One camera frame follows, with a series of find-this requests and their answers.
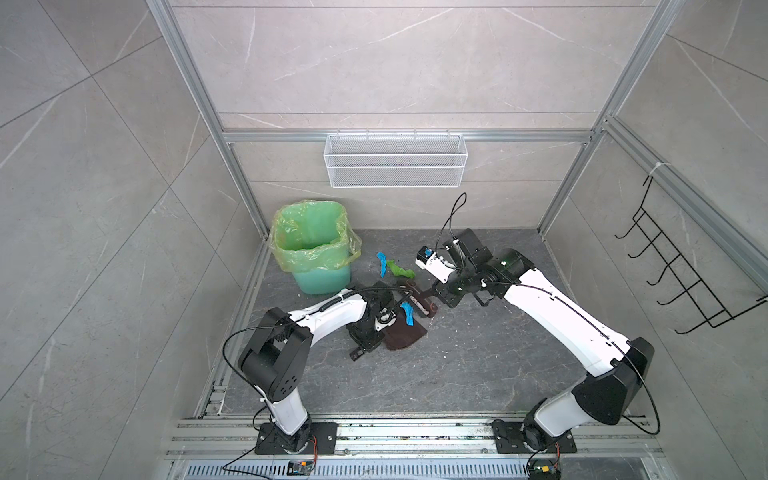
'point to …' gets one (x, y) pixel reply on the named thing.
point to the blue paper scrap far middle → (409, 313)
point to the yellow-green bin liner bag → (313, 236)
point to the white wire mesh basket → (395, 161)
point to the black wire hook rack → (678, 274)
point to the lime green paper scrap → (398, 270)
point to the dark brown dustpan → (400, 333)
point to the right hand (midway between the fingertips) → (436, 285)
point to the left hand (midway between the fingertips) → (367, 338)
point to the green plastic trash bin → (323, 281)
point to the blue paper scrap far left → (382, 263)
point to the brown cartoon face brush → (422, 297)
